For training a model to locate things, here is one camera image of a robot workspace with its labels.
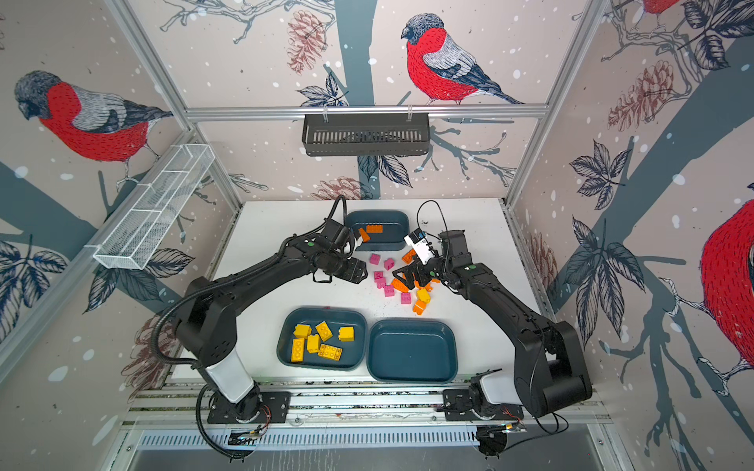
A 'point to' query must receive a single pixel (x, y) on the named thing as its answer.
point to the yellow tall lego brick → (313, 343)
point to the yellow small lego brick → (423, 295)
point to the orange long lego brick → (374, 229)
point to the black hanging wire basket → (365, 134)
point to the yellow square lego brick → (347, 334)
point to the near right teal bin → (411, 350)
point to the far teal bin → (396, 234)
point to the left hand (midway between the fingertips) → (359, 271)
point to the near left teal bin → (354, 354)
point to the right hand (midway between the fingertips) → (404, 267)
